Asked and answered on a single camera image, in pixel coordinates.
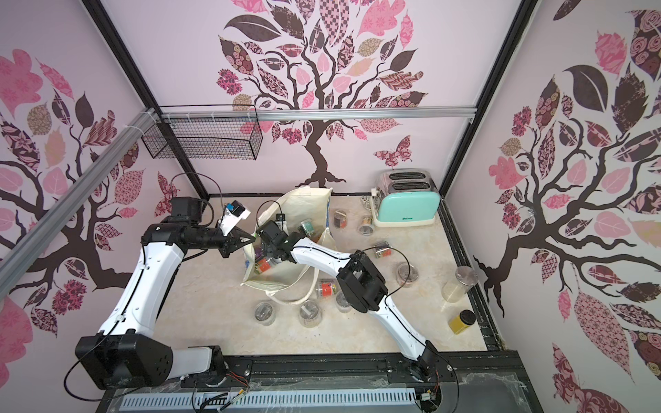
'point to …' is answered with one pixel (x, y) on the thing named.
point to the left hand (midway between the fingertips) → (250, 243)
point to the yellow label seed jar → (464, 320)
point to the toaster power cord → (366, 202)
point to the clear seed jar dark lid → (342, 303)
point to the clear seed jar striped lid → (310, 314)
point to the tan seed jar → (367, 227)
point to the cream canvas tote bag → (307, 203)
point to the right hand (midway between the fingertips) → (274, 242)
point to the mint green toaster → (404, 197)
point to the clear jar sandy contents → (455, 289)
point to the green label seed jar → (308, 226)
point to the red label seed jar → (262, 266)
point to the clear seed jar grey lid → (265, 313)
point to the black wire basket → (213, 138)
